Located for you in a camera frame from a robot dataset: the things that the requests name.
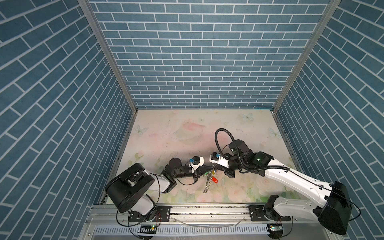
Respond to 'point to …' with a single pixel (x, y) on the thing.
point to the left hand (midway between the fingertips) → (210, 170)
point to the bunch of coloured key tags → (213, 178)
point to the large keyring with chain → (208, 181)
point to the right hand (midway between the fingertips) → (214, 165)
